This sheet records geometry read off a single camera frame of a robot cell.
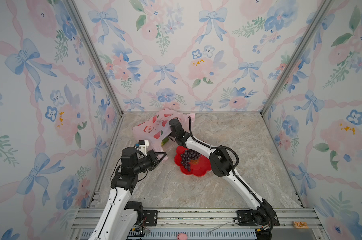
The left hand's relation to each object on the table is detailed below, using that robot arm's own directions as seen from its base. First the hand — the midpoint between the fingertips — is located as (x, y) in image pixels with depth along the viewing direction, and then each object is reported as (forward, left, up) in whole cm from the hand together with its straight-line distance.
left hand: (166, 153), depth 73 cm
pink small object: (-32, -8, -20) cm, 38 cm away
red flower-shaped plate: (+3, -18, -23) cm, 29 cm away
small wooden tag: (-27, -65, -21) cm, 73 cm away
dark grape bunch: (+8, -11, -18) cm, 23 cm away
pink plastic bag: (+21, +8, -6) cm, 23 cm away
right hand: (+28, +11, -8) cm, 31 cm away
